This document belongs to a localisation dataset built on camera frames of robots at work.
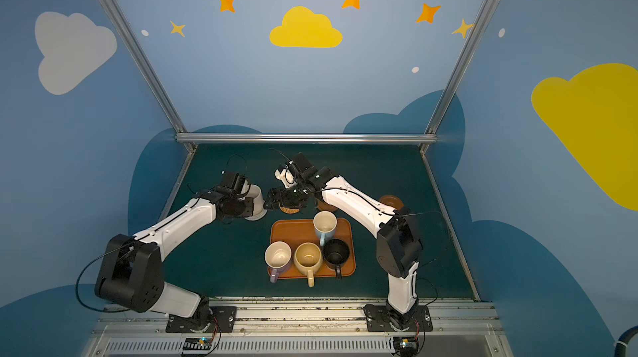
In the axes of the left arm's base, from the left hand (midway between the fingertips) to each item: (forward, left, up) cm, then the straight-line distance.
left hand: (247, 206), depth 90 cm
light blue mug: (-5, -29, -4) cm, 30 cm away
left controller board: (-41, +9, -12) cm, 44 cm away
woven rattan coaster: (+3, -14, -8) cm, 16 cm away
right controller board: (-41, -54, -12) cm, 68 cm away
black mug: (-15, -33, -7) cm, 37 cm away
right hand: (-5, -12, +10) cm, 17 cm away
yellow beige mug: (-16, -23, -8) cm, 29 cm away
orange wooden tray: (-5, -18, -10) cm, 21 cm away
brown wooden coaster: (+6, -28, -9) cm, 30 cm away
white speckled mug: (0, -4, -1) cm, 4 cm away
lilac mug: (-15, -12, -7) cm, 21 cm away
